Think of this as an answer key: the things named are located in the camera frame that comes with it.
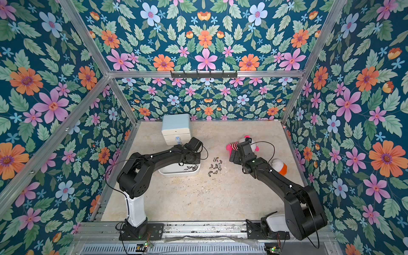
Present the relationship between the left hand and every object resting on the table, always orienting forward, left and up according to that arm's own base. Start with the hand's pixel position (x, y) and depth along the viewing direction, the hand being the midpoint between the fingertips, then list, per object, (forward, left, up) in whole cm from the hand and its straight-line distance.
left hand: (199, 158), depth 97 cm
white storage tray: (-5, +14, -3) cm, 15 cm away
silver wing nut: (-1, -9, -2) cm, 10 cm away
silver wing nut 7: (-9, -10, -2) cm, 14 cm away
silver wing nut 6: (-9, -6, -2) cm, 11 cm away
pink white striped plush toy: (+4, -21, +5) cm, 22 cm away
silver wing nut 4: (-5, -10, -2) cm, 12 cm away
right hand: (-4, -24, +8) cm, 26 cm away
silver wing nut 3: (-5, -8, -2) cm, 9 cm away
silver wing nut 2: (-2, -14, -3) cm, 14 cm away
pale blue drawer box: (+15, +13, +12) cm, 23 cm away
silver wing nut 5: (-7, -12, -3) cm, 14 cm away
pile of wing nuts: (-5, +3, -2) cm, 6 cm away
